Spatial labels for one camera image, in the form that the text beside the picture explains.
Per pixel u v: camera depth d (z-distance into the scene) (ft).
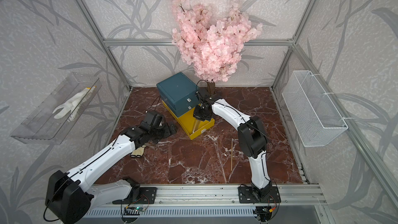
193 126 3.25
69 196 1.22
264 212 2.42
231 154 2.86
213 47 2.08
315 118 1.99
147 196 2.38
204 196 2.47
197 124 3.22
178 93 2.87
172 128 2.41
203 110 2.50
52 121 2.17
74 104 2.10
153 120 2.00
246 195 2.39
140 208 2.30
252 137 1.69
